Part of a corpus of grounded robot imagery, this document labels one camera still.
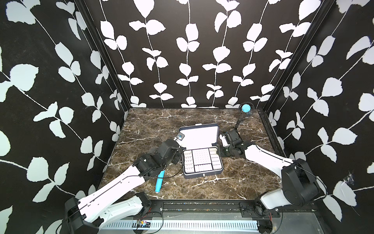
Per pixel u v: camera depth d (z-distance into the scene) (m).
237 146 0.66
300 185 0.44
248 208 0.73
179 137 0.62
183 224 0.70
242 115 1.14
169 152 0.51
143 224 0.71
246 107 0.86
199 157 0.86
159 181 0.81
